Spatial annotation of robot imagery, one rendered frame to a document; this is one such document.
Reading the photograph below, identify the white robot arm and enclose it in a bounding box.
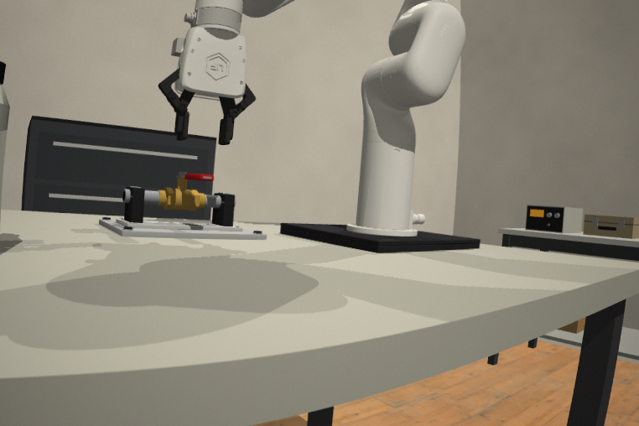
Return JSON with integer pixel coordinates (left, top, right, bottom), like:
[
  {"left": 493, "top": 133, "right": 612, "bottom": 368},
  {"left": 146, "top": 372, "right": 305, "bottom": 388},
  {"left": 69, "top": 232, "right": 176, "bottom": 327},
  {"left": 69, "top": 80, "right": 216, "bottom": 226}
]
[{"left": 184, "top": 0, "right": 465, "bottom": 236}]

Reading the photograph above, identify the grey bottle with black cap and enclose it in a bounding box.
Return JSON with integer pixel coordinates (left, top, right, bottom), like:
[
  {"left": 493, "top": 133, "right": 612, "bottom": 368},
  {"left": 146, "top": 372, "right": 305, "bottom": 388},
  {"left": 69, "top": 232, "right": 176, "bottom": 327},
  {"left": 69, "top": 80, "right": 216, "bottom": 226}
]
[{"left": 0, "top": 61, "right": 10, "bottom": 221}]

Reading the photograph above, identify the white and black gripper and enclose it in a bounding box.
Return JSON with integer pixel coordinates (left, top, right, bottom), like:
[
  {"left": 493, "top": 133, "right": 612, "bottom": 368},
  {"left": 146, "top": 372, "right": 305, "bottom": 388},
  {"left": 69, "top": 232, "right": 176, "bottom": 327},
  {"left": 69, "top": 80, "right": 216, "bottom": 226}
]
[{"left": 158, "top": 24, "right": 256, "bottom": 145}]

